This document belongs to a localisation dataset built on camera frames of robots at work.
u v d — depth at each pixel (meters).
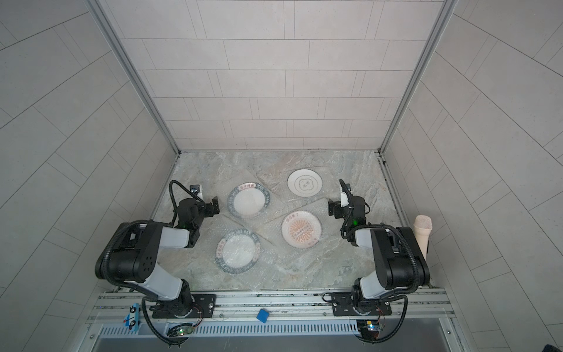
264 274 0.75
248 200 0.97
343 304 0.71
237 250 0.81
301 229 0.88
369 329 0.68
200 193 0.81
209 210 0.83
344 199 0.81
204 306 0.71
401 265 0.43
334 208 0.86
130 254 0.45
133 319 0.67
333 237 0.84
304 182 1.03
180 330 0.65
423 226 0.62
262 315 0.70
